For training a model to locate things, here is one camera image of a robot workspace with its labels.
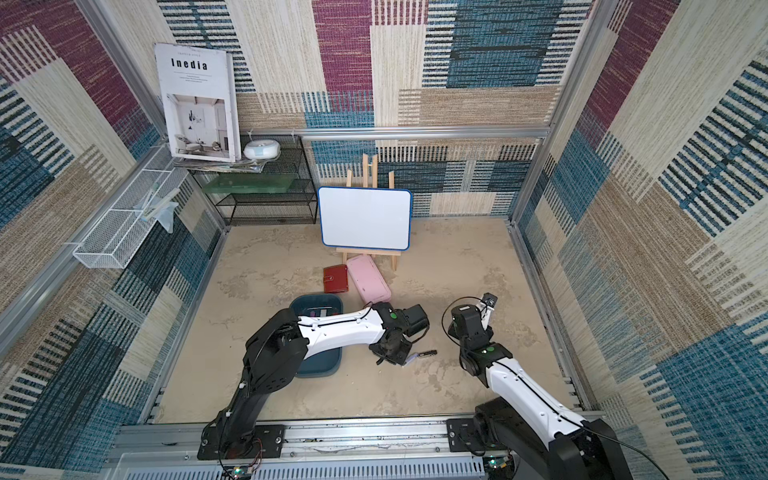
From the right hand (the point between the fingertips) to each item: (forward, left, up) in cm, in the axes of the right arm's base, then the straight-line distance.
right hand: (466, 314), depth 87 cm
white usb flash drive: (+3, +42, -3) cm, 42 cm away
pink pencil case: (+16, +29, -5) cm, 34 cm away
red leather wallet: (+16, +40, -5) cm, 43 cm away
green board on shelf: (+34, +65, +21) cm, 76 cm away
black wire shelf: (+47, +62, -1) cm, 78 cm away
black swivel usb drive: (-9, +10, -7) cm, 15 cm away
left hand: (-10, +20, -8) cm, 24 cm away
